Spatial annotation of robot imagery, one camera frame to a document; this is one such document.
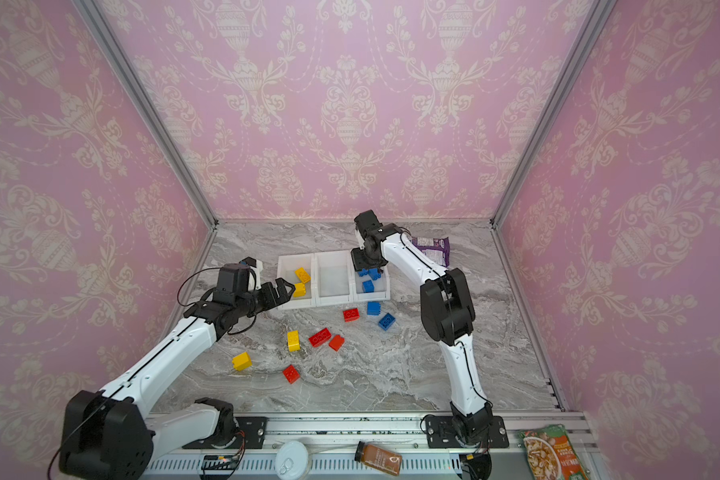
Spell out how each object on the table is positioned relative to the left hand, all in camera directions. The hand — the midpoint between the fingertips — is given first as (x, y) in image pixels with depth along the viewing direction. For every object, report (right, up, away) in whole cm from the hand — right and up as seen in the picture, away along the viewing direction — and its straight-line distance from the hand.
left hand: (285, 292), depth 84 cm
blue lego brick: (+25, +4, +19) cm, 31 cm away
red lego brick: (+18, -8, +10) cm, 22 cm away
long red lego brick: (+9, -14, +6) cm, 18 cm away
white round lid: (+6, -35, -18) cm, 40 cm away
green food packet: (+67, -37, -13) cm, 77 cm away
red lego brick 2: (+14, -16, +6) cm, 22 cm away
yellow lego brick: (+1, +3, +19) cm, 19 cm away
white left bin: (-5, +6, +19) cm, 21 cm away
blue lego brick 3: (+25, -7, +14) cm, 29 cm away
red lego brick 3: (+2, -22, -1) cm, 23 cm away
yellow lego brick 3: (-12, -20, +1) cm, 23 cm away
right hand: (+22, +8, +14) cm, 27 cm away
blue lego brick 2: (+24, 0, +15) cm, 28 cm away
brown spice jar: (+26, -35, -17) cm, 47 cm away
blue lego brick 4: (+29, -10, +8) cm, 32 cm away
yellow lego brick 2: (+1, -15, +5) cm, 16 cm away
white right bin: (+28, 0, +19) cm, 34 cm away
